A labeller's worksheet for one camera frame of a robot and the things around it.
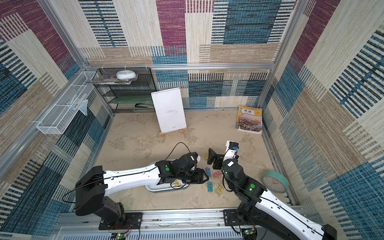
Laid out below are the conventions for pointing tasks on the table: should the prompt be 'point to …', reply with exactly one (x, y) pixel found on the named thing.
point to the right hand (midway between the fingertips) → (217, 149)
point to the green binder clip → (210, 186)
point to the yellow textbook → (249, 120)
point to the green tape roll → (275, 181)
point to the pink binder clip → (217, 174)
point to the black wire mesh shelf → (135, 97)
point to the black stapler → (140, 105)
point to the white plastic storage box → (167, 186)
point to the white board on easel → (170, 109)
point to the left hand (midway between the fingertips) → (206, 178)
